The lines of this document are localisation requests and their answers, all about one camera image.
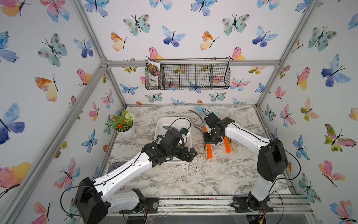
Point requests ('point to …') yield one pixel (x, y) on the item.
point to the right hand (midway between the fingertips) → (207, 140)
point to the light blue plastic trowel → (204, 111)
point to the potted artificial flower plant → (123, 124)
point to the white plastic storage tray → (178, 123)
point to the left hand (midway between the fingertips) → (191, 150)
